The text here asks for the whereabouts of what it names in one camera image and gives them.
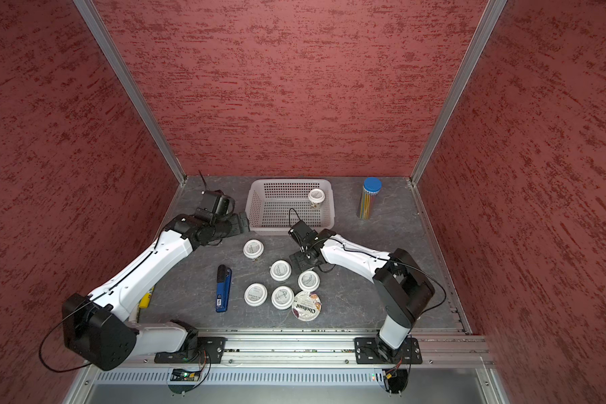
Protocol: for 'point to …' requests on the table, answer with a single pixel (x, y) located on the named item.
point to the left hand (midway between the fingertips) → (235, 229)
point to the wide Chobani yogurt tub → (306, 305)
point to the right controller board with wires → (396, 379)
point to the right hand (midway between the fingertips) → (308, 265)
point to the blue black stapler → (223, 285)
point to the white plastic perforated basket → (274, 205)
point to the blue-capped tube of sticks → (371, 187)
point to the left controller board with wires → (184, 380)
